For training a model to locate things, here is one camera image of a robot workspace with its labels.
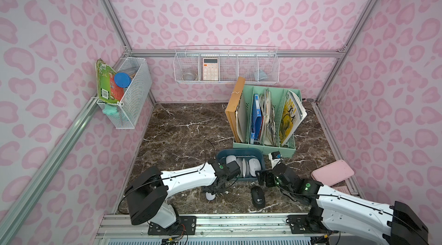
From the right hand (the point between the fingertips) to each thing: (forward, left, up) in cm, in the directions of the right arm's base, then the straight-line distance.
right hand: (262, 171), depth 82 cm
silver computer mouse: (+8, +15, -4) cm, 18 cm away
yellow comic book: (+24, -16, +14) cm, 32 cm away
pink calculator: (+48, +26, +24) cm, 60 cm away
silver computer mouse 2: (+3, +8, -2) cm, 9 cm away
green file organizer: (+36, -10, +14) cm, 40 cm away
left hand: (-6, +22, -4) cm, 23 cm away
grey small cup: (+51, -3, +17) cm, 53 cm away
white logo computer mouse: (+5, +3, -4) cm, 7 cm away
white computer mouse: (-11, +24, -5) cm, 27 cm away
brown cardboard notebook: (+16, +15, +25) cm, 33 cm away
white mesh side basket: (+14, +59, +26) cm, 66 cm away
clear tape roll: (+46, +38, +20) cm, 63 cm away
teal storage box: (+12, +3, -3) cm, 12 cm away
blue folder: (+20, +2, +6) cm, 21 cm away
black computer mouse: (-10, +2, -6) cm, 12 cm away
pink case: (+2, -36, -6) cm, 37 cm away
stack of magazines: (+15, -4, +7) cm, 17 cm away
